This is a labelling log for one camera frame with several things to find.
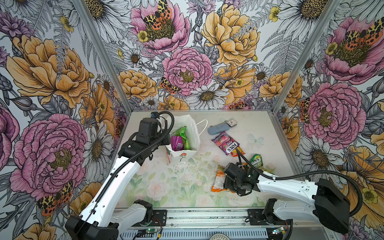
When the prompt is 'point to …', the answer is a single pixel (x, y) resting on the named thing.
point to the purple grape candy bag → (177, 143)
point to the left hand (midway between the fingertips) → (166, 138)
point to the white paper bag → (193, 133)
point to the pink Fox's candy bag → (226, 143)
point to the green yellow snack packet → (256, 160)
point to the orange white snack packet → (218, 184)
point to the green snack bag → (181, 132)
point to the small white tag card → (232, 123)
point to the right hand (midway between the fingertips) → (229, 191)
